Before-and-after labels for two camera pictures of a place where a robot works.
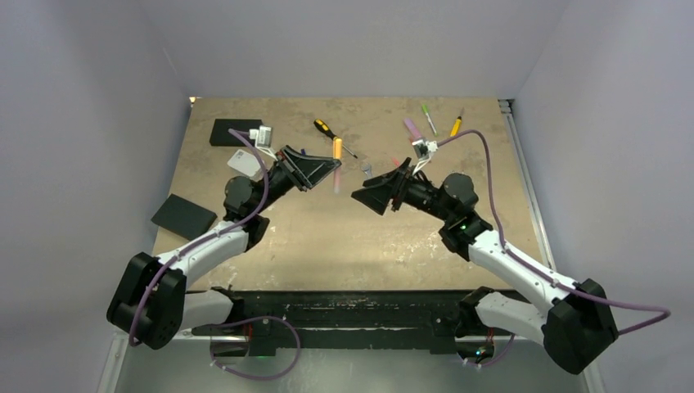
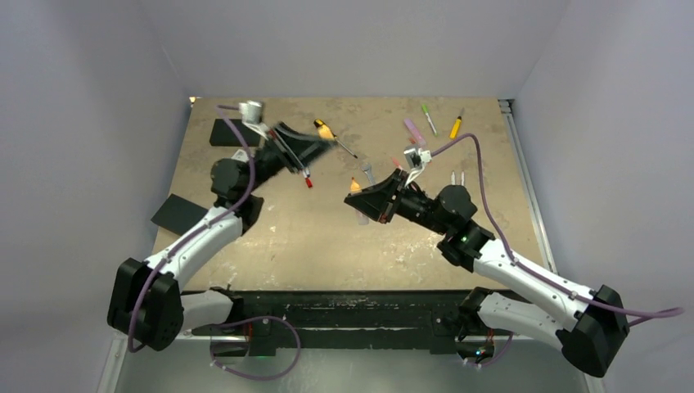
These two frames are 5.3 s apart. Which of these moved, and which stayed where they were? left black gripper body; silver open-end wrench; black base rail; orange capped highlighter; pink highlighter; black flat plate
Moved: left black gripper body; orange capped highlighter
Stayed: pink highlighter; black flat plate; black base rail; silver open-end wrench
